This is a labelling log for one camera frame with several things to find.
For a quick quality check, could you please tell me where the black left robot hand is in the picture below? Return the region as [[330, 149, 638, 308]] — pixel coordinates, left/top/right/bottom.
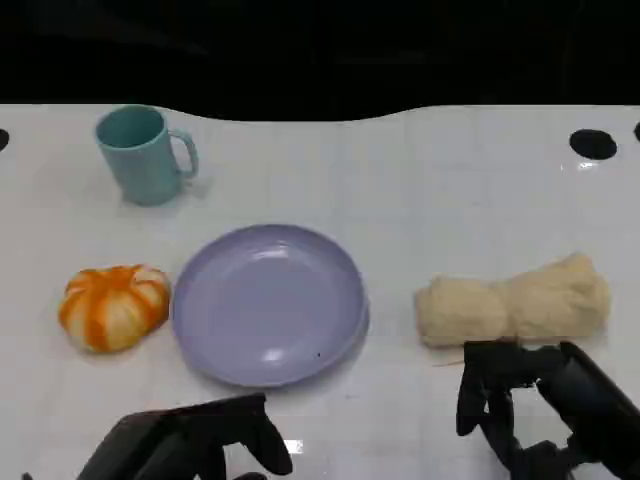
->
[[74, 393, 294, 480]]

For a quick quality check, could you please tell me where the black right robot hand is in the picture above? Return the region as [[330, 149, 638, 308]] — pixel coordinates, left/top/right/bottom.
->
[[455, 340, 640, 480]]

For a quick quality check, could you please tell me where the beige towel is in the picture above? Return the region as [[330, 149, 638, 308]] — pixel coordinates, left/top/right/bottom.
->
[[413, 252, 612, 350]]

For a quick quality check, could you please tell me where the orange and white bread roll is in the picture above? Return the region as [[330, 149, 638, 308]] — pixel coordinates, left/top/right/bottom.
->
[[57, 264, 172, 354]]

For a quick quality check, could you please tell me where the lilac plate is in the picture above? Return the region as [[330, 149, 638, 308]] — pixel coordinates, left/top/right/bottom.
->
[[169, 223, 371, 389]]

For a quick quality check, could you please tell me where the pale green mug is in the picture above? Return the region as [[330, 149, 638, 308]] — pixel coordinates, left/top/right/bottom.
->
[[94, 104, 200, 207]]

